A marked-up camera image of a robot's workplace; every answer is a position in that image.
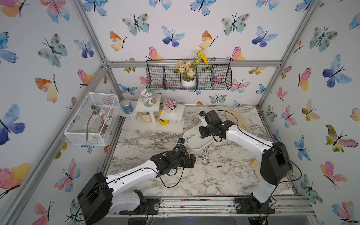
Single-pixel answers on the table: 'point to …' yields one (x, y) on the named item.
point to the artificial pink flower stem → (93, 108)
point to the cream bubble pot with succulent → (146, 116)
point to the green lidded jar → (148, 98)
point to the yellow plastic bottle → (162, 121)
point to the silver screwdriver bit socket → (192, 135)
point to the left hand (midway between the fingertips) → (191, 158)
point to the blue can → (126, 106)
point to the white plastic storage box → (194, 140)
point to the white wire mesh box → (95, 120)
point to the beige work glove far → (236, 116)
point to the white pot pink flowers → (170, 105)
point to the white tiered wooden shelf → (153, 119)
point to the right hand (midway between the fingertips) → (203, 128)
